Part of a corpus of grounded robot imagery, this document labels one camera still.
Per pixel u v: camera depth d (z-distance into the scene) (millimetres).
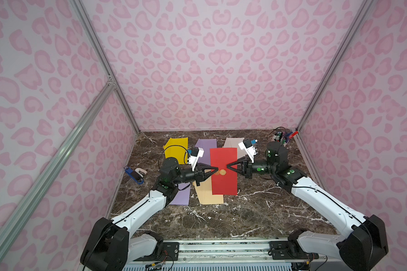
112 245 404
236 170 675
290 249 666
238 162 655
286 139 970
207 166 687
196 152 641
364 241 388
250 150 638
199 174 631
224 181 704
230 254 734
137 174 972
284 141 972
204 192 912
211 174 694
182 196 944
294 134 946
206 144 1107
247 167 616
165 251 724
